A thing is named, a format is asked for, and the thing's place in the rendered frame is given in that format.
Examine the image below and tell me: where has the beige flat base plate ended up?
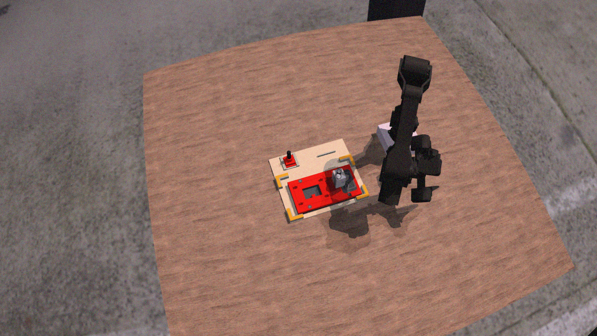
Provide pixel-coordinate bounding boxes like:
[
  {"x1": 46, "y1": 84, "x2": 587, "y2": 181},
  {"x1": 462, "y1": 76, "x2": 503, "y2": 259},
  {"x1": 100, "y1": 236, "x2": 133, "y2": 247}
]
[{"x1": 269, "y1": 139, "x2": 369, "y2": 223}]

